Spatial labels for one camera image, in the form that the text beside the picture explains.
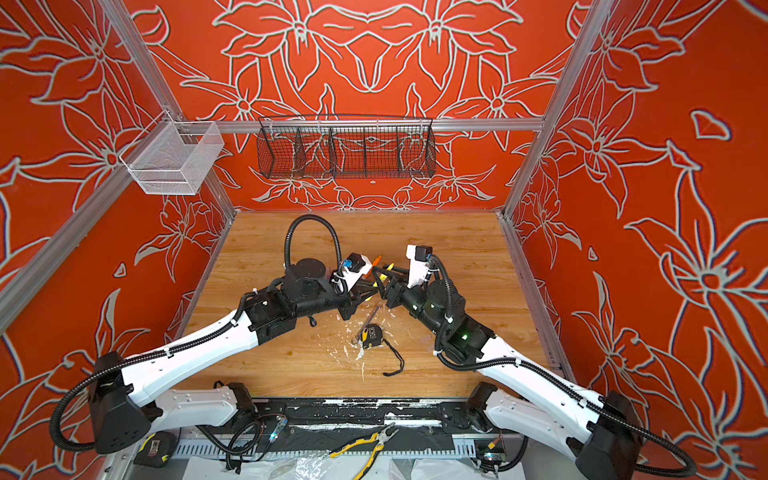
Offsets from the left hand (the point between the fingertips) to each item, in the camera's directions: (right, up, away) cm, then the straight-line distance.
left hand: (375, 283), depth 68 cm
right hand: (-1, +3, -2) cm, 4 cm away
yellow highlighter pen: (+2, +2, -3) cm, 4 cm away
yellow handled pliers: (+1, -37, +1) cm, 37 cm away
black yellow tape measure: (-50, -38, -1) cm, 63 cm away
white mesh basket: (-64, +36, +24) cm, 78 cm away
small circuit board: (+28, -41, 0) cm, 50 cm away
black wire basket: (-14, +42, +32) cm, 55 cm away
